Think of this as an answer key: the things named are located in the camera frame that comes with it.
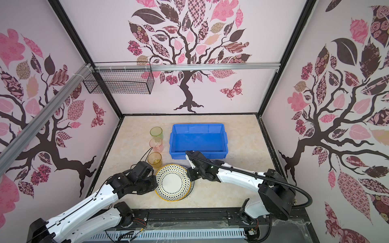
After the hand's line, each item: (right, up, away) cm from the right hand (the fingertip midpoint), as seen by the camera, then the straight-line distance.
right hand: (187, 172), depth 81 cm
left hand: (-15, -7, -4) cm, 17 cm away
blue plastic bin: (+14, +16, +25) cm, 33 cm away
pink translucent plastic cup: (-22, +13, +20) cm, 32 cm away
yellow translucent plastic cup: (-19, +6, +4) cm, 21 cm away
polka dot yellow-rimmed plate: (-8, -6, +1) cm, 10 cm away
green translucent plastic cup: (-23, +22, +24) cm, 40 cm away
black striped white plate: (+2, -10, -3) cm, 11 cm away
